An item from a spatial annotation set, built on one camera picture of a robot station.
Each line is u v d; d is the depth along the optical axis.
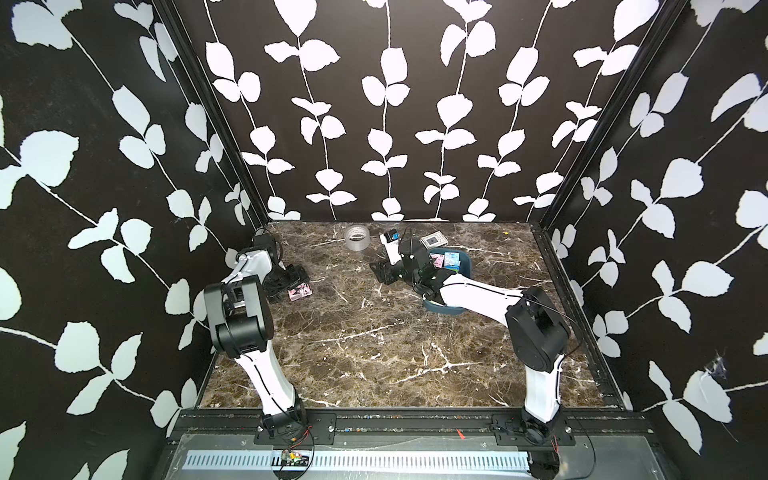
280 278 0.82
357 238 1.14
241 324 0.52
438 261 1.01
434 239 1.14
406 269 0.74
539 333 0.50
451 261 1.01
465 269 1.04
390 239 0.78
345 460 0.70
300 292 0.97
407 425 0.76
